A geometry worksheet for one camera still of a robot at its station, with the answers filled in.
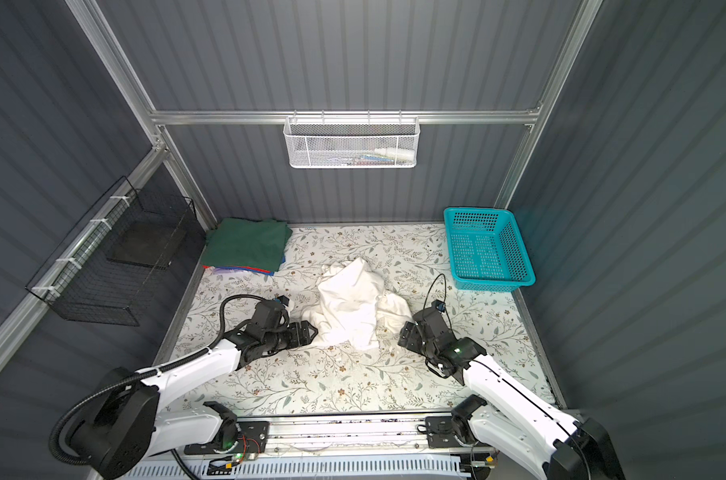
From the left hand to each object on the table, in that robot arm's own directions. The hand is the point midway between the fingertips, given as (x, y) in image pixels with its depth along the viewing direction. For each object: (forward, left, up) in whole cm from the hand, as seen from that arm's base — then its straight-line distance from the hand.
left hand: (308, 333), depth 87 cm
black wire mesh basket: (+7, +47, +24) cm, 53 cm away
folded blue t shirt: (+25, +16, -2) cm, 30 cm away
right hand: (-5, -31, +3) cm, 31 cm away
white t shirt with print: (+6, -14, +2) cm, 15 cm away
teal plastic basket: (+31, -65, -2) cm, 72 cm away
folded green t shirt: (+38, +26, 0) cm, 46 cm away
